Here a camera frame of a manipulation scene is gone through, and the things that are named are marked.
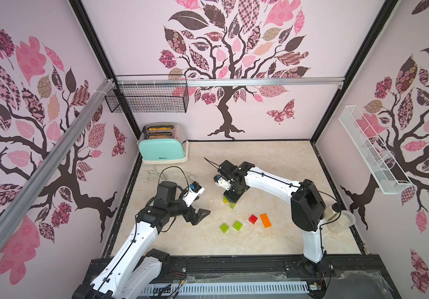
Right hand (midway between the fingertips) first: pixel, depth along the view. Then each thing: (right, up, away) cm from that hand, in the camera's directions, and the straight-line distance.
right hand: (234, 198), depth 87 cm
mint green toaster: (-38, +28, +13) cm, 49 cm away
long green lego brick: (0, -5, +8) cm, 9 cm away
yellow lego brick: (-4, -3, +5) cm, 7 cm away
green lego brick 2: (+2, -12, -2) cm, 13 cm away
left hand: (-15, -2, -11) cm, 19 cm away
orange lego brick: (+15, -11, -1) cm, 18 cm away
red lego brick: (+9, -10, -2) cm, 13 cm away
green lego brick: (-5, -13, -3) cm, 14 cm away
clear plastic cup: (+47, -7, -10) cm, 48 cm away
